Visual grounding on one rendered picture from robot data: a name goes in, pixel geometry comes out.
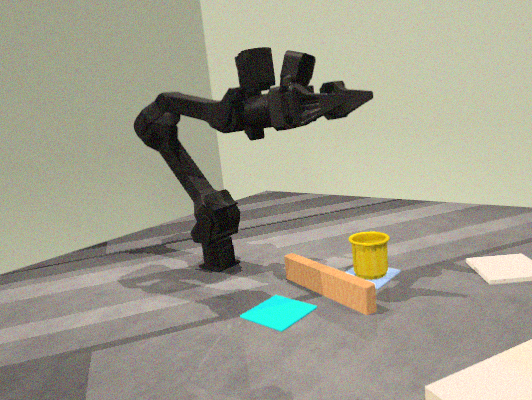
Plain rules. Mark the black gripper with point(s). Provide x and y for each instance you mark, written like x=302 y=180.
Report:
x=299 y=106

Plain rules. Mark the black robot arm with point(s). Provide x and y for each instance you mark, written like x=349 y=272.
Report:
x=241 y=108

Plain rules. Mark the orange rectangular block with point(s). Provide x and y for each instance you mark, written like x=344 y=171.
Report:
x=339 y=286

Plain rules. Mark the yellow cup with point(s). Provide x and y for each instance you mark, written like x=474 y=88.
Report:
x=370 y=254

